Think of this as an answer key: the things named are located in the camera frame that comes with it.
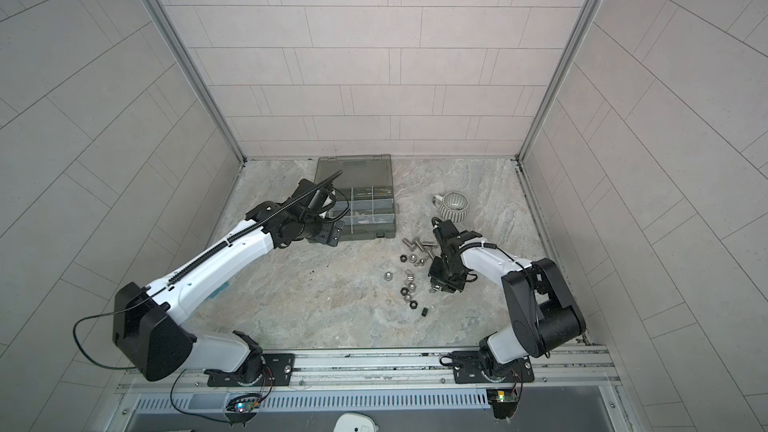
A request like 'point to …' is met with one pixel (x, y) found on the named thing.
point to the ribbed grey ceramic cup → (453, 206)
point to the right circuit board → (503, 401)
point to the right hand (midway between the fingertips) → (432, 284)
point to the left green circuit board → (247, 406)
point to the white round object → (355, 422)
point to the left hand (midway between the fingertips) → (335, 223)
